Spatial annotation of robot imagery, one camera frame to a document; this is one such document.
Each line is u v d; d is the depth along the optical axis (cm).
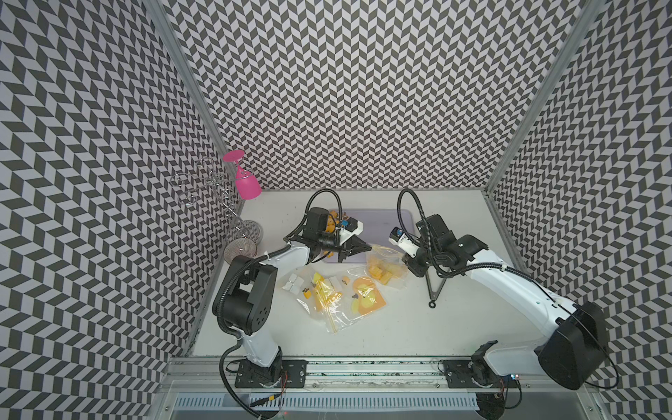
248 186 93
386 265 91
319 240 75
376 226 71
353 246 77
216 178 103
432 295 87
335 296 84
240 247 96
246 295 47
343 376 74
